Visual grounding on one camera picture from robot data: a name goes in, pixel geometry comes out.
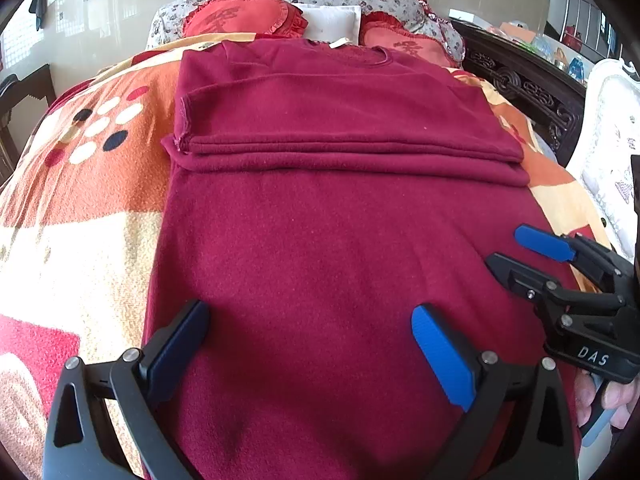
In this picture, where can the dark wooden chair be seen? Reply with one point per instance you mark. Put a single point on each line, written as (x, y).
(35, 85)

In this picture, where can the person's right hand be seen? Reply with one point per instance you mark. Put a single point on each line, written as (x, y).
(582, 400)

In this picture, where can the floral bed sheet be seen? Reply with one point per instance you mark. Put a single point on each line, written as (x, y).
(545, 147)

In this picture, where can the red heart pillow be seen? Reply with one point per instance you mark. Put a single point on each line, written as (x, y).
(235, 17)
(415, 47)

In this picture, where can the white pillow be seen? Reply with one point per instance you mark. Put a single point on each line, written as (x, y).
(332, 22)

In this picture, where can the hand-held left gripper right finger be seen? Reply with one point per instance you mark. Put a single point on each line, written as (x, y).
(442, 355)

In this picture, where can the black hanging garment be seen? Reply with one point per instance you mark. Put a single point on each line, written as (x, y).
(37, 5)

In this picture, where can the printed blanket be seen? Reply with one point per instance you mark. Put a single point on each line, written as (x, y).
(75, 210)

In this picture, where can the white flat box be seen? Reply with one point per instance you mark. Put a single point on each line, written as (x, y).
(467, 16)

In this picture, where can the metal rack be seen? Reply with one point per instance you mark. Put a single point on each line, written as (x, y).
(580, 15)

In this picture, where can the blue patterned packet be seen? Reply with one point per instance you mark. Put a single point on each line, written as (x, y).
(577, 69)

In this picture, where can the orange box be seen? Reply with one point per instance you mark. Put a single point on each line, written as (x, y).
(517, 31)

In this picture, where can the white ornate chair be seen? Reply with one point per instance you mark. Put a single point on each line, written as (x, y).
(610, 135)

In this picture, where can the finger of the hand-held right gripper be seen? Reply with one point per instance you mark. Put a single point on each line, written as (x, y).
(515, 275)
(540, 240)

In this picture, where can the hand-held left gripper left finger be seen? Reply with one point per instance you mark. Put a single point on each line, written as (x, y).
(175, 345)

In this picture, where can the maroon sweater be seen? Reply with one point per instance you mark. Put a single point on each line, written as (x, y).
(325, 235)

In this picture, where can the red container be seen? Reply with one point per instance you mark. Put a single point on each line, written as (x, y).
(571, 36)

